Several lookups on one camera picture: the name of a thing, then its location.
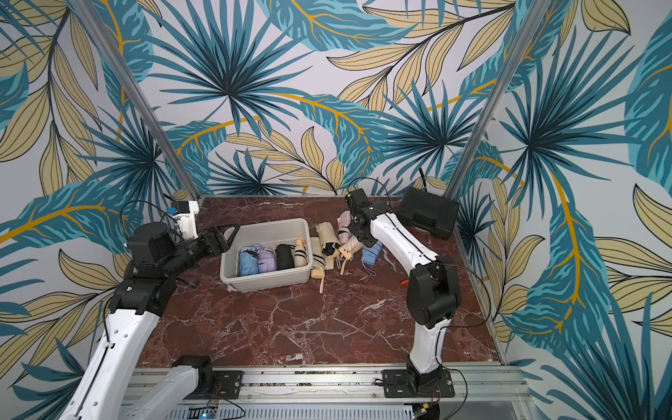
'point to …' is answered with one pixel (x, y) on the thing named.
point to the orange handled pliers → (402, 283)
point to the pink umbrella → (344, 233)
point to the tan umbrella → (347, 249)
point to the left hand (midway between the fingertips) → (232, 232)
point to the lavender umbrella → (266, 259)
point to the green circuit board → (207, 416)
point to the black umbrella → (284, 256)
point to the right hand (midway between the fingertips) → (360, 231)
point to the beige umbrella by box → (328, 237)
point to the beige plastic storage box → (282, 233)
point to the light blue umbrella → (248, 260)
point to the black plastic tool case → (430, 212)
